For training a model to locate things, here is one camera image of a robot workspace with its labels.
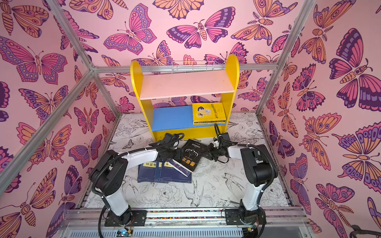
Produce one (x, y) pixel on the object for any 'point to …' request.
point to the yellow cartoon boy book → (208, 112)
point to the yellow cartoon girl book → (209, 122)
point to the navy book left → (147, 172)
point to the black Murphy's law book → (192, 152)
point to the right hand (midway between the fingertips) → (201, 151)
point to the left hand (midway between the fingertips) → (183, 152)
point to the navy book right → (169, 174)
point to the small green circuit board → (124, 233)
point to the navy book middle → (158, 171)
